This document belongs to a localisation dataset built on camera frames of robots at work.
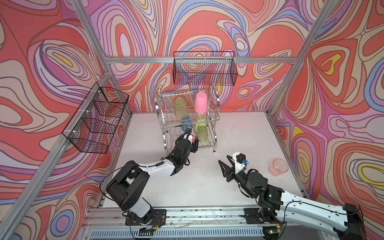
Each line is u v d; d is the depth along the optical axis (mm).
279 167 902
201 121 930
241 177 620
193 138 768
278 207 538
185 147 659
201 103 781
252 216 734
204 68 965
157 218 727
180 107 756
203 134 923
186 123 976
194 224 721
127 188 441
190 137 758
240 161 587
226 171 639
